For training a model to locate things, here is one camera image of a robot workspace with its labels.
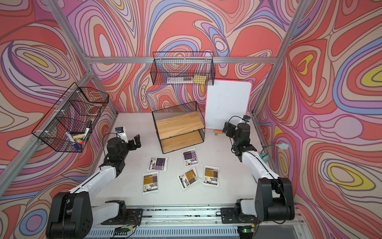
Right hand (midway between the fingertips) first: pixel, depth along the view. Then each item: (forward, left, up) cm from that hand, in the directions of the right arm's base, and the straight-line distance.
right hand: (232, 128), depth 88 cm
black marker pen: (-9, +73, +17) cm, 75 cm away
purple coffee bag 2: (-10, +26, -16) cm, 32 cm away
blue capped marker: (-16, +79, +10) cm, 82 cm away
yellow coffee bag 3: (-22, +14, -17) cm, 31 cm away
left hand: (-3, +60, -1) cm, 60 cm away
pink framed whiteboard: (+21, +1, +5) cm, 22 cm away
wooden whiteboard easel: (+8, +7, -14) cm, 18 cm away
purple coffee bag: (-14, +46, -16) cm, 51 cm away
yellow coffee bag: (-25, +49, -17) cm, 58 cm away
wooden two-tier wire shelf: (+4, +32, -1) cm, 32 cm away
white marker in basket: (-11, +84, +11) cm, 86 cm away
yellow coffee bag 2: (-23, +27, -16) cm, 39 cm away
